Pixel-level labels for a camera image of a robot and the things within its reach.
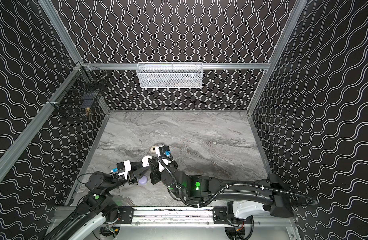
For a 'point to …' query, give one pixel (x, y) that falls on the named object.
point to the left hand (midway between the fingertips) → (151, 164)
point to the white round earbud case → (145, 161)
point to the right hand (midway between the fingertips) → (149, 160)
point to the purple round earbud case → (143, 180)
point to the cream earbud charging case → (153, 149)
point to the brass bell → (87, 111)
